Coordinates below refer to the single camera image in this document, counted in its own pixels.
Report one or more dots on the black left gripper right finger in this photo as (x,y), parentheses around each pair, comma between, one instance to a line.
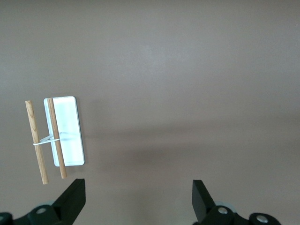
(201,201)

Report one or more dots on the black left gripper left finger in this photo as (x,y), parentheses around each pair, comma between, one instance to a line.
(68,201)

